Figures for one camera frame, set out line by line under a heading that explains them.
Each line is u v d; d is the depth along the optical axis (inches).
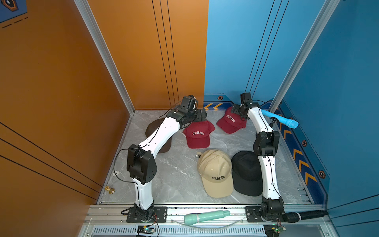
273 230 27.6
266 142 25.9
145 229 27.9
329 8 27.5
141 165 18.8
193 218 27.4
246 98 34.3
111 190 31.4
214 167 30.6
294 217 27.3
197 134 39.1
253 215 28.5
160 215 29.0
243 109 32.7
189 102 25.7
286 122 32.4
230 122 41.7
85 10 27.6
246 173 32.7
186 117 24.6
